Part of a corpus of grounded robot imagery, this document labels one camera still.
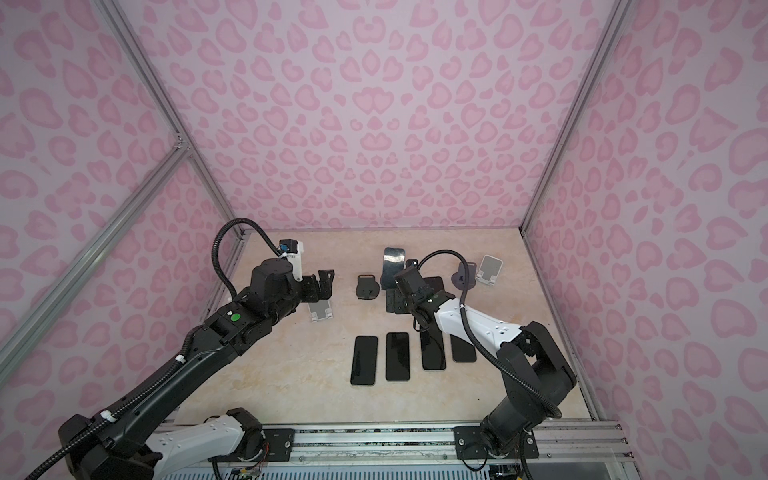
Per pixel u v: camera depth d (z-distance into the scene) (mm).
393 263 1014
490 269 998
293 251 634
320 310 936
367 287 1036
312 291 652
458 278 1007
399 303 797
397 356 1106
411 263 794
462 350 893
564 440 749
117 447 379
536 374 439
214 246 490
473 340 474
